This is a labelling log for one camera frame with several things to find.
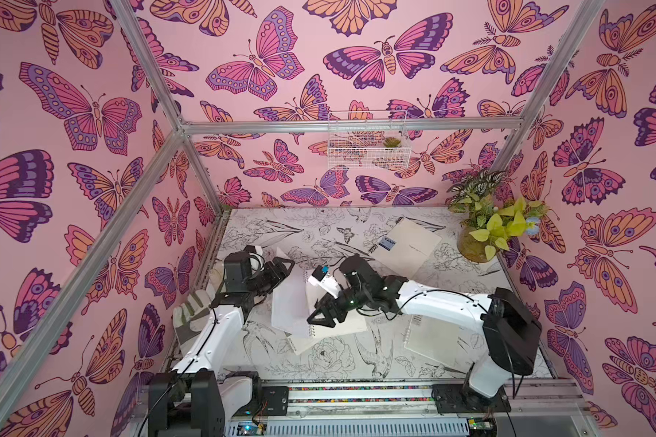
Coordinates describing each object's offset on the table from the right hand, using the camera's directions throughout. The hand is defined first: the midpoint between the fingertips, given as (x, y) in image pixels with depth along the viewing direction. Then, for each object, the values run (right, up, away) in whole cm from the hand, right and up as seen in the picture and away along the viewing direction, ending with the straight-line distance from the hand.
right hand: (313, 309), depth 75 cm
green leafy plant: (+52, +33, +17) cm, 63 cm away
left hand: (-7, +11, +9) cm, 16 cm away
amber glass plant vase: (+59, +15, +29) cm, 67 cm away
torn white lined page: (-7, -2, +5) cm, 9 cm away
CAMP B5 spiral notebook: (+34, +15, +32) cm, 48 cm away
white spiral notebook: (+10, -2, -7) cm, 12 cm away
